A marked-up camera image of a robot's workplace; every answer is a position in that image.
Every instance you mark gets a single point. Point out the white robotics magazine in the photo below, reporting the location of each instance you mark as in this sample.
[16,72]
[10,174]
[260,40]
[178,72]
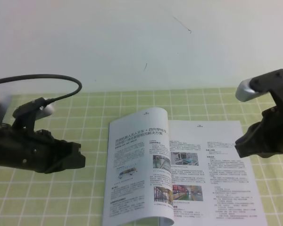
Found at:
[178,173]

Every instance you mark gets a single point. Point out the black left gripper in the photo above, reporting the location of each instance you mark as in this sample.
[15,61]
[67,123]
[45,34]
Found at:
[39,151]

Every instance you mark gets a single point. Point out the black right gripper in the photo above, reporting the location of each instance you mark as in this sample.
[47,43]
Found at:
[264,138]

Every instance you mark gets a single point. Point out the green checkered tablecloth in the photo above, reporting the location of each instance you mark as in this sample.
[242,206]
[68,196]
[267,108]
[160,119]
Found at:
[75,197]

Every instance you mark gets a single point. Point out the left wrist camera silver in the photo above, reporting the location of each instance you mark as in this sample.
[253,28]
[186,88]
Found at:
[27,114]

